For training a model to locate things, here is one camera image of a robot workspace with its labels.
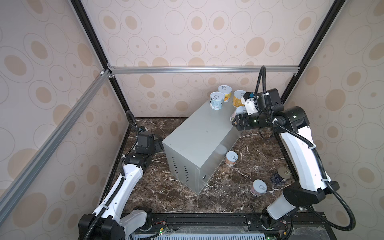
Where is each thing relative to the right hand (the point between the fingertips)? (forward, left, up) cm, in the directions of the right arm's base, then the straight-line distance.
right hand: (239, 120), depth 67 cm
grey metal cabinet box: (-14, +20, -3) cm, 24 cm away
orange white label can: (-1, -2, -33) cm, 33 cm away
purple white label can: (-19, -13, -33) cm, 40 cm away
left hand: (+1, +40, -15) cm, 43 cm away
